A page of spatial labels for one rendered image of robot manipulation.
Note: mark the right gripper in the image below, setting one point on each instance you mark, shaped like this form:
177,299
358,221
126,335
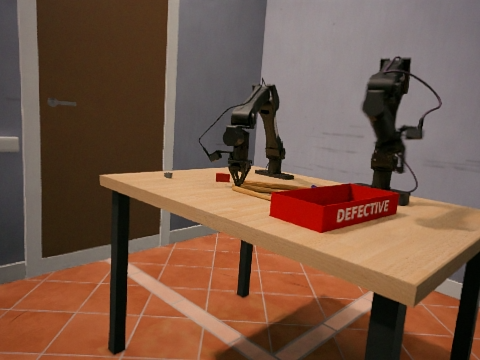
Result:
240,155

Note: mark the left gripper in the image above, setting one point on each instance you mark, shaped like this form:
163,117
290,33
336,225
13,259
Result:
382,129

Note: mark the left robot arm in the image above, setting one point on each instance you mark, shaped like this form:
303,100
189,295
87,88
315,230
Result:
372,109

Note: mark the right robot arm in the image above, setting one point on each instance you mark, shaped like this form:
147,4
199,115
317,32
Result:
246,115

